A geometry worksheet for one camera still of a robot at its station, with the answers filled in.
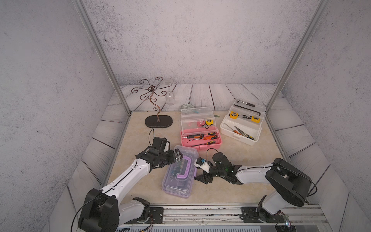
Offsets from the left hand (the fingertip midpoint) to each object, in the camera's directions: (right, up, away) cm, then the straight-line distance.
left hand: (179, 158), depth 83 cm
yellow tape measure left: (+38, +26, +25) cm, 53 cm away
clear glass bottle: (-9, +38, +23) cm, 45 cm away
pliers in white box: (+43, +13, +25) cm, 51 cm away
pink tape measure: (+13, +19, +19) cm, 30 cm away
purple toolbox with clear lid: (0, -8, -8) cm, 11 cm away
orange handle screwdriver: (+19, +9, +20) cm, 29 cm away
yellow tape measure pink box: (+20, +20, +19) cm, 34 cm away
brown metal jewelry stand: (-22, +21, +33) cm, 45 cm away
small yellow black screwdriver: (+18, +6, +19) cm, 27 cm away
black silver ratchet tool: (+50, +35, +28) cm, 67 cm away
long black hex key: (+50, +31, +25) cm, 64 cm away
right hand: (+10, -8, 0) cm, 13 cm away
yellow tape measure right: (+52, +22, +21) cm, 60 cm away
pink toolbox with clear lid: (+12, +16, +19) cm, 28 cm away
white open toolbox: (+46, +21, +24) cm, 55 cm away
